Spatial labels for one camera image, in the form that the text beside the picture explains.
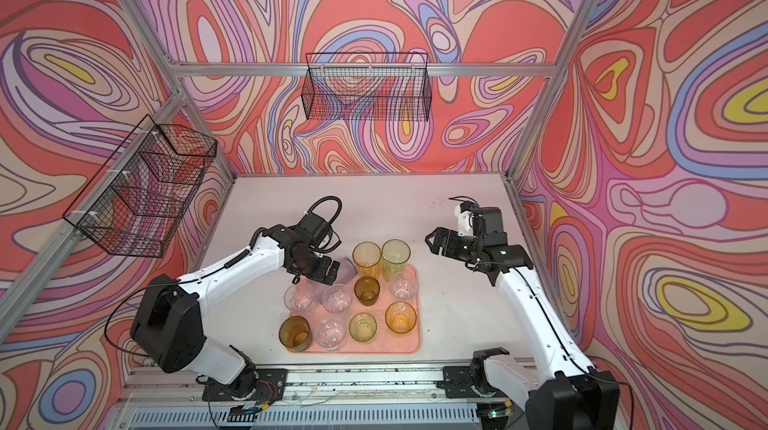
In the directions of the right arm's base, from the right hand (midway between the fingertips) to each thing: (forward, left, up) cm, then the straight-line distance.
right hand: (441, 248), depth 79 cm
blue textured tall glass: (0, +27, -12) cm, 30 cm away
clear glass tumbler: (-8, +29, -13) cm, 33 cm away
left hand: (-1, +32, -9) cm, 34 cm away
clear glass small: (-5, +10, -12) cm, 16 cm away
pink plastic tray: (-18, +16, -17) cm, 30 cm away
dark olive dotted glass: (-17, +40, -14) cm, 46 cm away
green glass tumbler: (-15, +22, -16) cm, 31 cm away
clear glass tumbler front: (-16, +31, -15) cm, 38 cm away
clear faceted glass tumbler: (-6, +42, -16) cm, 45 cm away
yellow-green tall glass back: (+1, +12, -4) cm, 13 cm away
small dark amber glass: (-5, +21, -14) cm, 26 cm away
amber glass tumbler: (-13, +12, -16) cm, 24 cm away
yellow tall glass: (+1, +21, -5) cm, 21 cm away
